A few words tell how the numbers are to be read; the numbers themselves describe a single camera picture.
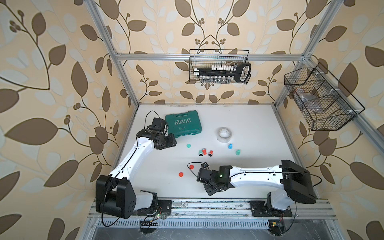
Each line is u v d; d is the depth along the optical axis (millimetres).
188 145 987
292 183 413
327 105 722
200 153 918
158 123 652
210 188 667
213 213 737
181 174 853
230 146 959
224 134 1016
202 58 912
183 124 1019
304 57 900
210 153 924
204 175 601
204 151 937
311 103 705
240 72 842
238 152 924
